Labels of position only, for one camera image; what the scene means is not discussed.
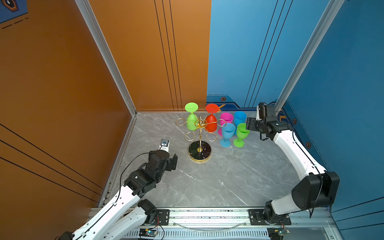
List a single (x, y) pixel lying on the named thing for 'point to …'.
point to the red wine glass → (210, 123)
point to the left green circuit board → (147, 232)
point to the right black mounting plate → (256, 218)
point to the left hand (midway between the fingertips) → (167, 152)
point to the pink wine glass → (225, 118)
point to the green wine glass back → (192, 107)
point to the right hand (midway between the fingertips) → (252, 122)
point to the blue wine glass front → (228, 130)
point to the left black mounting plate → (162, 217)
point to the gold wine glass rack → (200, 151)
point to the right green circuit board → (276, 233)
